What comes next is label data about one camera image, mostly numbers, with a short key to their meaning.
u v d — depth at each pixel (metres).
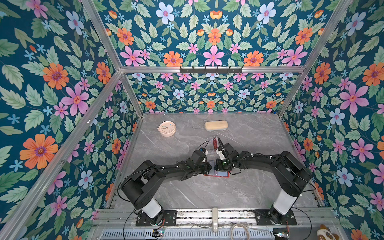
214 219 0.70
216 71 0.92
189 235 0.77
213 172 0.88
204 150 0.83
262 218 0.73
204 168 0.80
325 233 0.67
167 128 1.08
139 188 0.45
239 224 0.71
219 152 0.77
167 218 0.73
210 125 1.08
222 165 0.80
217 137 0.99
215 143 0.96
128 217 0.73
